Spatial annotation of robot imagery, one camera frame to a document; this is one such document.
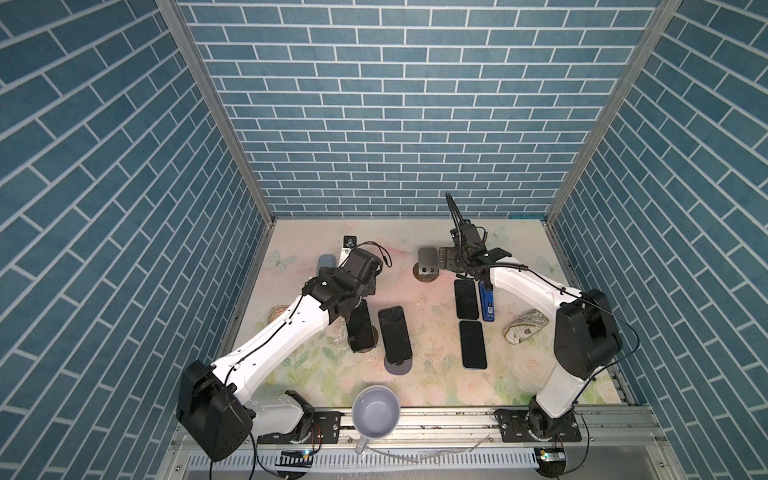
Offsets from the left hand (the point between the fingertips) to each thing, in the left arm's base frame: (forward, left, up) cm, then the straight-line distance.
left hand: (353, 274), depth 80 cm
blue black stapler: (+1, -41, -17) cm, 45 cm away
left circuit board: (-39, +13, -23) cm, 47 cm away
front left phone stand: (-14, -4, -18) cm, 23 cm away
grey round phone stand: (-19, -12, -20) cm, 30 cm away
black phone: (+3, -35, -19) cm, 40 cm away
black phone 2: (-12, -35, -19) cm, 42 cm away
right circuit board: (-40, -50, -23) cm, 68 cm away
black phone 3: (-13, -12, -9) cm, 20 cm away
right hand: (+12, -30, -5) cm, 32 cm away
